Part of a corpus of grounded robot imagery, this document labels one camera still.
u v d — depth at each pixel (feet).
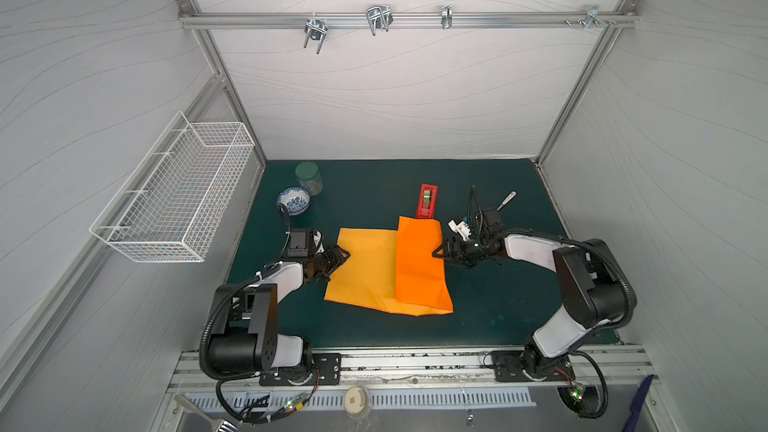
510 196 3.54
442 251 2.84
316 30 2.62
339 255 2.71
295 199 3.52
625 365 2.48
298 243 2.40
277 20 2.57
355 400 2.01
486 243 2.33
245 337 1.41
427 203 3.32
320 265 2.57
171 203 2.25
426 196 3.32
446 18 2.57
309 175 3.36
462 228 2.89
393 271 2.91
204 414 2.21
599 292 1.57
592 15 2.51
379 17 2.51
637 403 2.30
